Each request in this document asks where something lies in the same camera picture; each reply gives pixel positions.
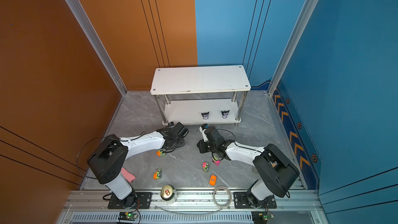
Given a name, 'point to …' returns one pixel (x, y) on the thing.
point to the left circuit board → (127, 216)
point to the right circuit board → (261, 217)
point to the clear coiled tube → (221, 207)
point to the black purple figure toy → (225, 114)
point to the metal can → (167, 192)
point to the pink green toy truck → (217, 162)
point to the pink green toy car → (205, 166)
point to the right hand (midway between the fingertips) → (196, 145)
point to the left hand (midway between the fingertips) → (181, 141)
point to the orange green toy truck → (157, 175)
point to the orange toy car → (213, 180)
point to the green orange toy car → (159, 153)
